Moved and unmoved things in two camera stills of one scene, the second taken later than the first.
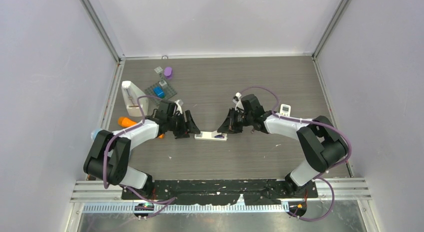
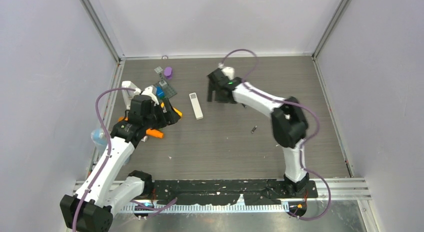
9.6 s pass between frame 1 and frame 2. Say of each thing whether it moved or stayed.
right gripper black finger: moved
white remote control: moved
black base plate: stayed
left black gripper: moved
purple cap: stayed
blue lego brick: stayed
